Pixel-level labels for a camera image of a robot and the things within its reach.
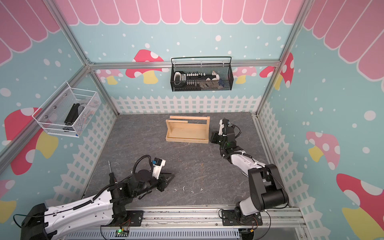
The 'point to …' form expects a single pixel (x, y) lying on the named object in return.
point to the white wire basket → (67, 112)
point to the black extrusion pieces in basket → (72, 114)
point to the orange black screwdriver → (112, 179)
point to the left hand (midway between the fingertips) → (172, 178)
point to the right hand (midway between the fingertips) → (211, 131)
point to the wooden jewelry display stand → (180, 130)
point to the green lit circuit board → (121, 233)
